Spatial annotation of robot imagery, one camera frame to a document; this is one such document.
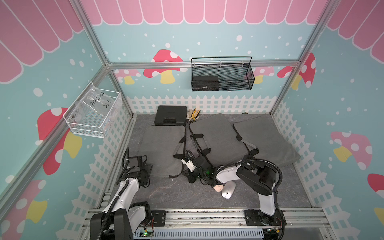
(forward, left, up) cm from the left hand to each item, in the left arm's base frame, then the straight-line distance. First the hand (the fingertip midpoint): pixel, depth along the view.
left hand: (150, 171), depth 88 cm
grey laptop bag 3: (+26, -76, +2) cm, 80 cm away
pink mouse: (-9, -40, 0) cm, 41 cm away
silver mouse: (-9, -46, +1) cm, 46 cm away
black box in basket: (+43, -32, +33) cm, 63 cm away
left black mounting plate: (-23, -9, -1) cm, 25 cm away
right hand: (0, -19, -1) cm, 19 cm away
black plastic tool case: (+48, -6, -1) cm, 48 cm away
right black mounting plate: (-23, -57, 0) cm, 61 cm away
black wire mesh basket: (+52, -42, +34) cm, 75 cm away
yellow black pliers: (+46, -23, +1) cm, 52 cm away
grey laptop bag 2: (+25, -40, +1) cm, 47 cm away
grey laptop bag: (+16, -6, +1) cm, 17 cm away
